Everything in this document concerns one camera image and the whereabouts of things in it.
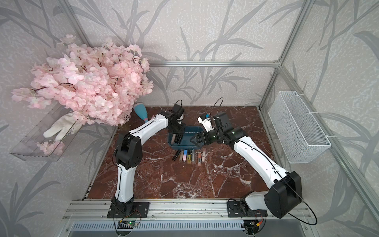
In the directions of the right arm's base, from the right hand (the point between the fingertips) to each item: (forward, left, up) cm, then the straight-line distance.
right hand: (197, 136), depth 76 cm
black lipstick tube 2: (+12, +15, -20) cm, 27 cm away
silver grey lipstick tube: (-1, +3, -20) cm, 21 cm away
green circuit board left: (-36, +35, -24) cm, 55 cm away
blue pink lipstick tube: (-2, +8, -21) cm, 22 cm away
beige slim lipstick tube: (-1, +10, -20) cm, 23 cm away
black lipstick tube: (+12, +12, -20) cm, 26 cm away
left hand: (+13, +9, -14) cm, 21 cm away
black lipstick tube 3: (0, +14, -21) cm, 25 cm away
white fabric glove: (-1, +60, +12) cm, 61 cm away
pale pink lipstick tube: (0, -4, -22) cm, 22 cm away
